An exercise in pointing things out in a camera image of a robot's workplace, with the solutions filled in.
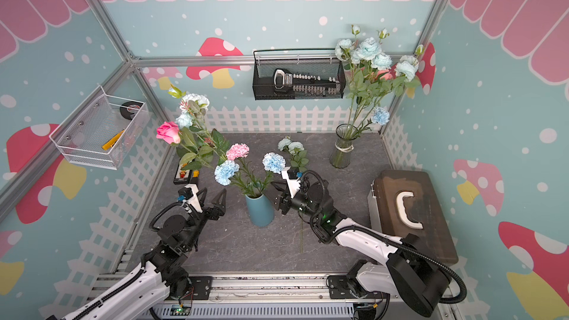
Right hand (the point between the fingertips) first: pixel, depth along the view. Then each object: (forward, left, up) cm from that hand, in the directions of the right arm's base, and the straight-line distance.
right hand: (267, 188), depth 73 cm
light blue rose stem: (+28, -12, -20) cm, 36 cm away
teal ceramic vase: (-3, +3, -11) cm, 12 cm away
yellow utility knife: (+12, +51, +11) cm, 53 cm away
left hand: (+2, +18, -5) cm, 19 cm away
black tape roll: (+27, +52, +12) cm, 60 cm away
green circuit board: (-31, +29, -25) cm, 49 cm away
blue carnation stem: (+1, -3, +12) cm, 13 cm away
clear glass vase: (+27, -31, -17) cm, 44 cm away
